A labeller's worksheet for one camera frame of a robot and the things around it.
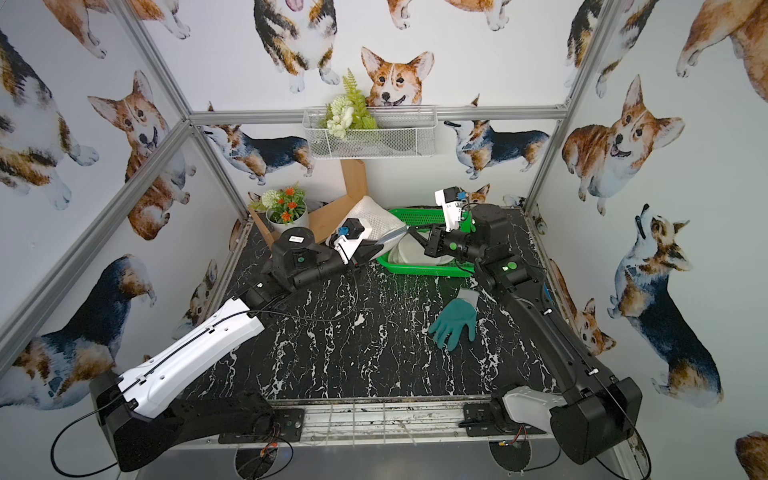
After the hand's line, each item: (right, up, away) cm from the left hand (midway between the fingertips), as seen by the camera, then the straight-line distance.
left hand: (377, 235), depth 66 cm
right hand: (+10, +3, +2) cm, 10 cm away
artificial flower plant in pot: (-31, +9, +26) cm, 42 cm away
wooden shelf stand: (-23, +6, +40) cm, 46 cm away
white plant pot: (-34, +2, +28) cm, 44 cm away
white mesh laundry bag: (+8, -5, +29) cm, 30 cm away
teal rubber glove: (+20, -26, +24) cm, 41 cm away
